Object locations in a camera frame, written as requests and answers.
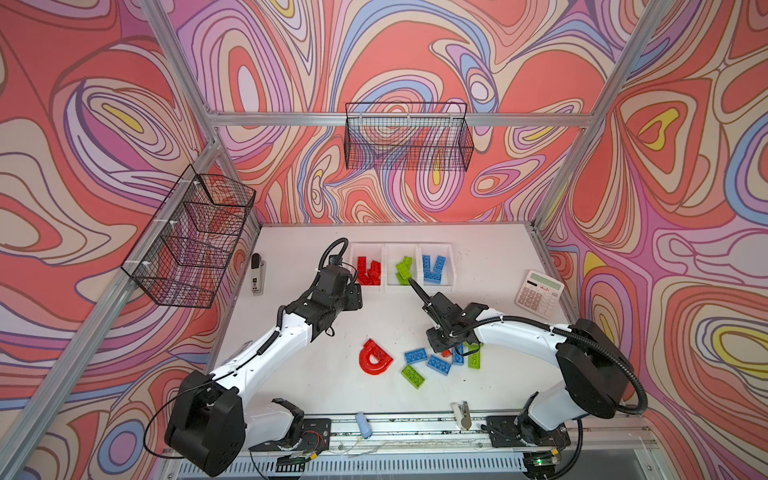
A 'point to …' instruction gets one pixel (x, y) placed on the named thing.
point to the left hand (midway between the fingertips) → (356, 288)
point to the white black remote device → (258, 271)
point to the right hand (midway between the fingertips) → (443, 345)
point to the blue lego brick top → (426, 263)
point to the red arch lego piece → (372, 359)
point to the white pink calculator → (539, 293)
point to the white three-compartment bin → (387, 267)
